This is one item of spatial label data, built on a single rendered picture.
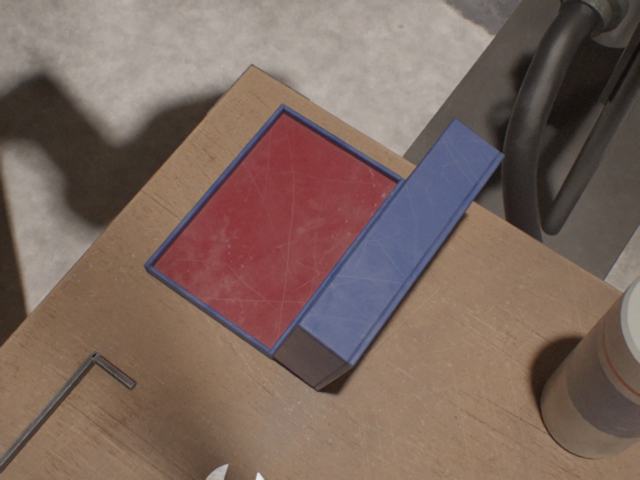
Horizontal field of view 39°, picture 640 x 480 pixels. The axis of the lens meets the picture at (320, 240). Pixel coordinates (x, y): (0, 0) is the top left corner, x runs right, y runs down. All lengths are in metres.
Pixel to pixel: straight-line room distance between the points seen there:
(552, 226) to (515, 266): 0.52
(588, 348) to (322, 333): 0.14
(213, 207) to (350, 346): 0.20
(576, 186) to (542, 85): 0.31
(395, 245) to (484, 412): 0.15
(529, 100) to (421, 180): 0.26
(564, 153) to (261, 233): 0.67
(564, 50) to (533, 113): 0.06
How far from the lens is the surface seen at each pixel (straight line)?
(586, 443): 0.58
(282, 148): 0.67
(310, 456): 0.60
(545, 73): 0.77
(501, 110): 1.26
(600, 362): 0.49
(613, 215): 1.22
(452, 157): 0.54
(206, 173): 0.67
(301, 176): 0.66
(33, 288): 1.18
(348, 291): 0.50
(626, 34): 1.03
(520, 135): 0.77
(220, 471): 0.59
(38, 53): 1.35
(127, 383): 0.61
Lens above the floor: 1.06
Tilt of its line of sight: 66 degrees down
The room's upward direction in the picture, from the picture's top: straight up
